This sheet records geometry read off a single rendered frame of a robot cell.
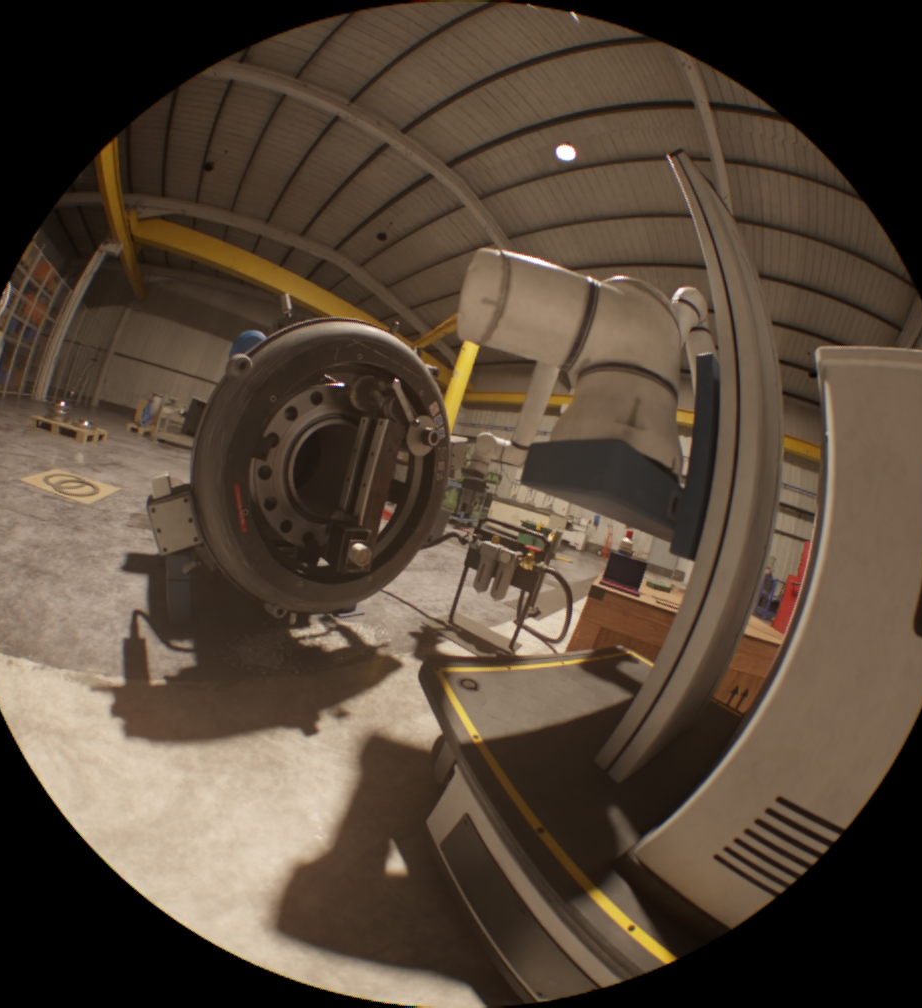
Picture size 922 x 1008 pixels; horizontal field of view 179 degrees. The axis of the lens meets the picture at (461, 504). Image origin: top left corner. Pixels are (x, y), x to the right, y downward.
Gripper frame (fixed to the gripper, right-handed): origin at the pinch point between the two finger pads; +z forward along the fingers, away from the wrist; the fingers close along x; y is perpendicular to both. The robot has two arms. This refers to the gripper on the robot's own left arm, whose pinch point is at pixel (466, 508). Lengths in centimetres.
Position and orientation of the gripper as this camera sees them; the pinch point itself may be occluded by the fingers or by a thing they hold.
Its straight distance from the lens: 133.3
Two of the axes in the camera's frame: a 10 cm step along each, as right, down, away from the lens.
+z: -2.9, 9.6, 0.3
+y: 8.5, 2.4, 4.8
